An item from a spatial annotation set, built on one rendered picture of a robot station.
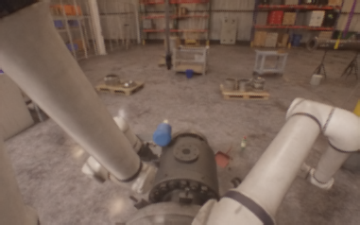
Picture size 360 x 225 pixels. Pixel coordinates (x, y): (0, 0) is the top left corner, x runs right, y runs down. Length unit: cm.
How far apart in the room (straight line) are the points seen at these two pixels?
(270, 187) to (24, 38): 59
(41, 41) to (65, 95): 8
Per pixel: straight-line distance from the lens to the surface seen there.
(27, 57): 29
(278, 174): 59
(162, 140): 158
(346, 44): 821
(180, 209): 109
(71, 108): 32
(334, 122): 84
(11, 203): 49
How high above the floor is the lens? 190
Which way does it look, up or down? 28 degrees down
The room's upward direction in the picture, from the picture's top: 1 degrees counter-clockwise
